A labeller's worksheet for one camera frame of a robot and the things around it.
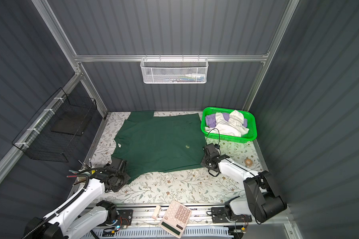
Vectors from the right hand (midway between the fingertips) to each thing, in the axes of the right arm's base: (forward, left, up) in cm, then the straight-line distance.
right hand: (207, 162), depth 91 cm
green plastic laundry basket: (+18, -30, +3) cm, 35 cm away
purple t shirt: (+31, -5, +5) cm, 31 cm away
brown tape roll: (+1, -26, -3) cm, 27 cm away
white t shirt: (+24, -20, +5) cm, 32 cm away
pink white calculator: (-30, +19, +1) cm, 35 cm away
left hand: (-11, +47, +2) cm, 48 cm away
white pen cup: (-15, +67, +10) cm, 69 cm away
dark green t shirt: (+16, +39, -3) cm, 42 cm away
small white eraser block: (-27, +28, +1) cm, 39 cm away
